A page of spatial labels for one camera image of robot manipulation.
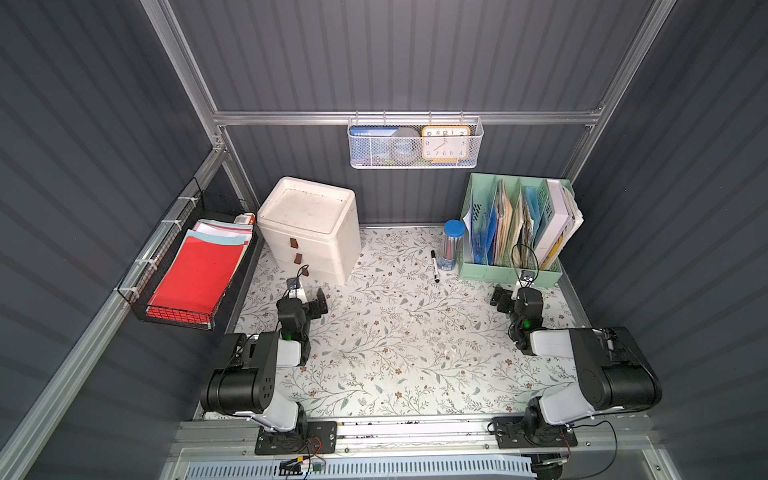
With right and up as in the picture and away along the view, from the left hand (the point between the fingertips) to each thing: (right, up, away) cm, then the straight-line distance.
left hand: (302, 292), depth 92 cm
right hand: (+69, +1, +1) cm, 69 cm away
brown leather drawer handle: (-2, +15, -2) cm, 15 cm away
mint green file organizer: (+67, +22, +1) cm, 70 cm away
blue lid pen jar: (+48, +19, +2) cm, 52 cm away
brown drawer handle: (-2, +10, +4) cm, 11 cm away
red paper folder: (-19, +5, -21) cm, 29 cm away
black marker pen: (+44, +9, +16) cm, 47 cm away
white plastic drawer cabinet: (+3, +20, -3) cm, 21 cm away
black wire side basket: (-26, +23, -11) cm, 36 cm away
